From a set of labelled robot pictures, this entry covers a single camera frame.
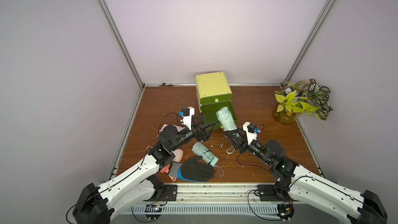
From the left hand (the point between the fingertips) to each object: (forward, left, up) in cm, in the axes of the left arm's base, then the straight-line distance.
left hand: (211, 122), depth 65 cm
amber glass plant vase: (+18, -47, -23) cm, 55 cm away
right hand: (0, -10, -5) cm, 12 cm away
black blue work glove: (-12, +8, -28) cm, 31 cm away
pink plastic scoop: (-12, +23, -27) cm, 38 cm away
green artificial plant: (+21, -52, -7) cm, 57 cm away
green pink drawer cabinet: (+26, -2, -8) cm, 27 cm away
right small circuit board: (-28, -35, -31) cm, 54 cm away
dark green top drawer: (+22, -4, -10) cm, 25 cm away
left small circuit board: (-29, +27, -32) cm, 51 cm away
